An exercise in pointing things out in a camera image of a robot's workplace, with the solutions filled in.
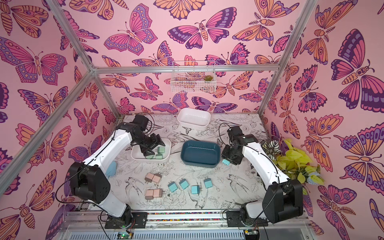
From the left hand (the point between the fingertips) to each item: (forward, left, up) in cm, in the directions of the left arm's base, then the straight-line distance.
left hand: (163, 146), depth 83 cm
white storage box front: (+4, +20, -15) cm, 26 cm away
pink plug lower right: (-21, +3, -15) cm, 26 cm away
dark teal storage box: (+4, -21, -15) cm, 26 cm away
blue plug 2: (-17, -5, -14) cm, 23 cm away
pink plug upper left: (-12, +9, -14) cm, 21 cm away
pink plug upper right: (-13, +4, -14) cm, 19 cm away
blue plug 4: (-19, -18, -14) cm, 30 cm away
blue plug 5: (-15, -25, -15) cm, 33 cm away
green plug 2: (+1, +5, -14) cm, 15 cm away
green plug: (+6, +4, -13) cm, 15 cm away
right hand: (-5, -35, -3) cm, 35 cm away
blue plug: (-9, -34, -1) cm, 35 cm away
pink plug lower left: (-22, +7, -14) cm, 26 cm away
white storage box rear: (+37, -16, -17) cm, 44 cm away
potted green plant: (-11, -68, +2) cm, 69 cm away
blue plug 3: (-15, -12, -15) cm, 24 cm away
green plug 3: (+1, +10, -14) cm, 17 cm away
